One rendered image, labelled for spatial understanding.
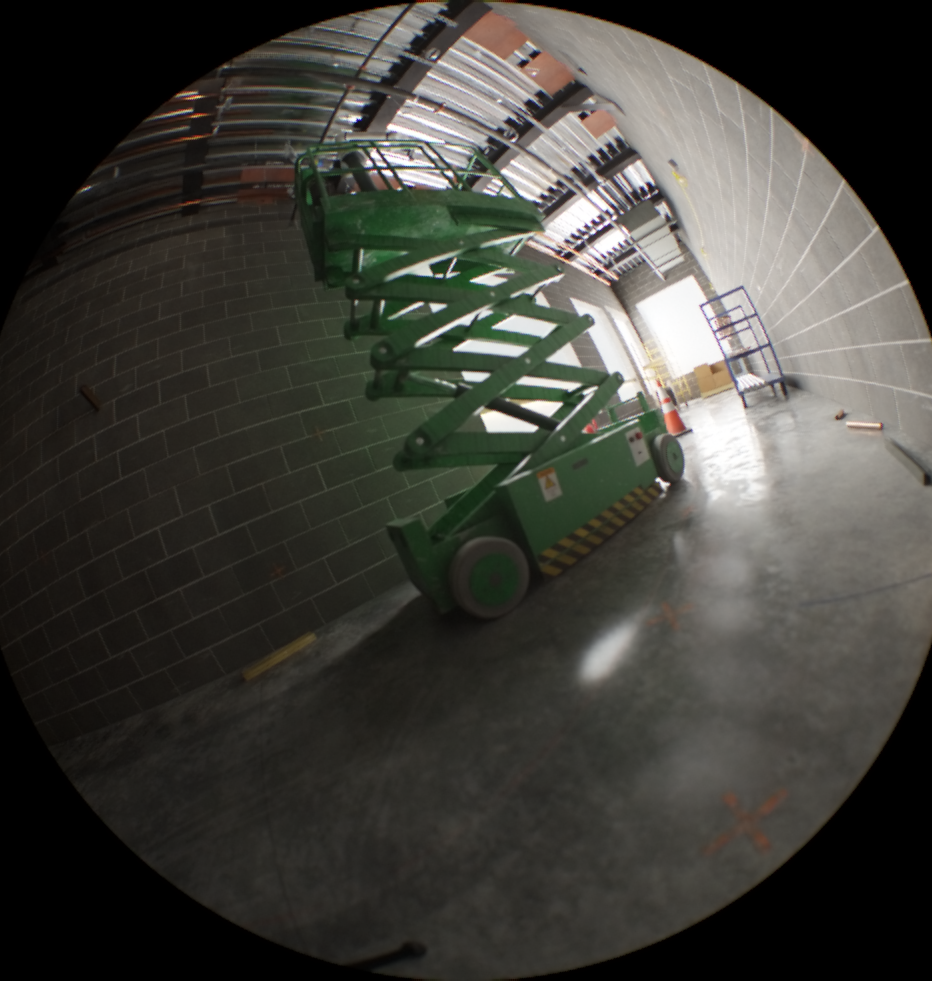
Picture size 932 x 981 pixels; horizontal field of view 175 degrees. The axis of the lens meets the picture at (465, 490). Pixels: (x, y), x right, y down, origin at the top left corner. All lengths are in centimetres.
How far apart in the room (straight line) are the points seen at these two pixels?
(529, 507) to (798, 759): 111
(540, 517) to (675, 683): 79
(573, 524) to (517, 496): 29
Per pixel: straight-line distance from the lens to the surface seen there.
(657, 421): 216
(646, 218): 675
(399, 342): 138
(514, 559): 114
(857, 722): 68
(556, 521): 124
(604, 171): 643
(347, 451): 226
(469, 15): 408
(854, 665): 74
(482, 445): 135
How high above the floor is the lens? 54
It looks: 3 degrees down
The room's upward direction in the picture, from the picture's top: 23 degrees counter-clockwise
